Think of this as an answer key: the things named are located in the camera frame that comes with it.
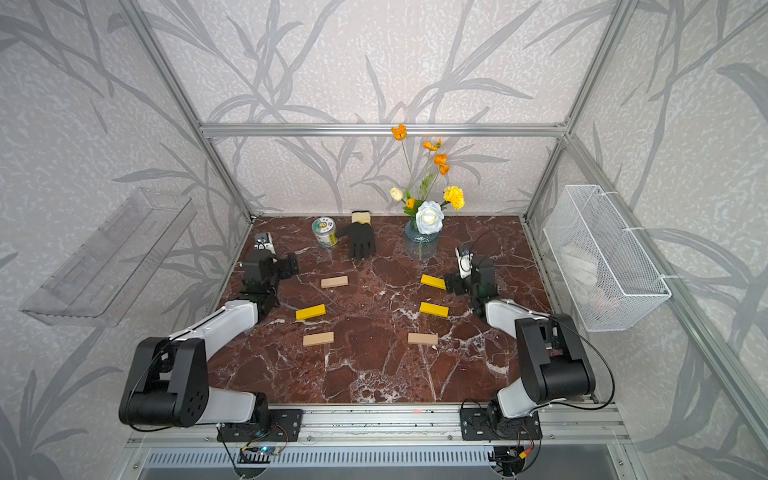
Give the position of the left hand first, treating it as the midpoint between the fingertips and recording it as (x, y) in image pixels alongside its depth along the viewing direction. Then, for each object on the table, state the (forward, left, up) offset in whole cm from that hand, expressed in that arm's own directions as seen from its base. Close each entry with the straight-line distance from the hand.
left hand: (276, 252), depth 89 cm
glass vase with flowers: (-2, -44, +18) cm, 47 cm away
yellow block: (-12, -9, -15) cm, 22 cm away
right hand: (0, -57, -6) cm, 57 cm away
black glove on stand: (+20, -22, -15) cm, 34 cm away
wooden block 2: (-21, -14, -14) cm, 29 cm away
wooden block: (-1, -15, -15) cm, 21 cm away
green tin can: (+15, -11, -8) cm, 20 cm away
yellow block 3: (-12, -49, -14) cm, 52 cm away
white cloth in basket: (-11, -85, +9) cm, 86 cm away
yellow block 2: (-1, -49, -15) cm, 51 cm away
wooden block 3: (-20, -45, -16) cm, 52 cm away
